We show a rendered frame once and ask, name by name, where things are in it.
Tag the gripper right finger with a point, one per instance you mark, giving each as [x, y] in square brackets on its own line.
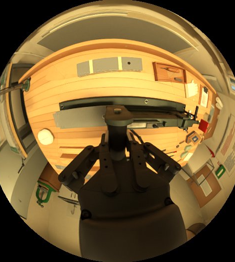
[139, 174]

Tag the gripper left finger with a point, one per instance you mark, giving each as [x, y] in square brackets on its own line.
[107, 172]

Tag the silver anvil plate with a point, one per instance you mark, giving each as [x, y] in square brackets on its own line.
[142, 125]

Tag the grey board sheet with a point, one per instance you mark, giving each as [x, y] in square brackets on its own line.
[78, 118]

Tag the cork notice board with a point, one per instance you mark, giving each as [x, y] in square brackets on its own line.
[209, 194]

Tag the black safety lock lever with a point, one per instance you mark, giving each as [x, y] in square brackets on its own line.
[196, 112]

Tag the grey board with cream stripes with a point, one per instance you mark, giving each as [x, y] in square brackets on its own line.
[105, 66]

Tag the white sheet with hook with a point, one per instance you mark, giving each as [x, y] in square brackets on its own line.
[70, 201]

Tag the white paper sheet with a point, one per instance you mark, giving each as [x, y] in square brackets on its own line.
[188, 157]

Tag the pale green pad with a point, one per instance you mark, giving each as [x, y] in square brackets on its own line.
[187, 149]

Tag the green clamp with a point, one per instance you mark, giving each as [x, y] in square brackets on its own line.
[46, 189]

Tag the brown box with blue label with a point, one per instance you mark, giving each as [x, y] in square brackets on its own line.
[194, 138]

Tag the white round disc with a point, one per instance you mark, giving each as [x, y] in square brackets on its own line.
[45, 136]

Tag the red box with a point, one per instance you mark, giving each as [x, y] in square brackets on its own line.
[203, 125]

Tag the grey box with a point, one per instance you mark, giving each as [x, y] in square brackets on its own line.
[211, 112]

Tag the brown wooden tray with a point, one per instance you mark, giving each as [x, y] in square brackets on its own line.
[160, 76]

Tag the brown clipboard with paper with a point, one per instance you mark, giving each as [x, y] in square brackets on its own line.
[203, 98]

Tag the white roll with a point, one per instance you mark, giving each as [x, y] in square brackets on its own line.
[219, 102]

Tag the dark framed door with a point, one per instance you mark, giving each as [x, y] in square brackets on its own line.
[14, 106]

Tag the green flange with rod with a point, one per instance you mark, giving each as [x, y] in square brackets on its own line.
[26, 85]

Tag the grey ceiling panel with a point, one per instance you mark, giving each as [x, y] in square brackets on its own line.
[117, 34]

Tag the dark cylinder post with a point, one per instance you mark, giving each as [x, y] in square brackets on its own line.
[117, 141]

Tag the wooden rail strip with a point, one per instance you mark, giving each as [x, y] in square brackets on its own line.
[72, 156]

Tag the wall poster with text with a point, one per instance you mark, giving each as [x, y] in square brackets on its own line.
[233, 145]

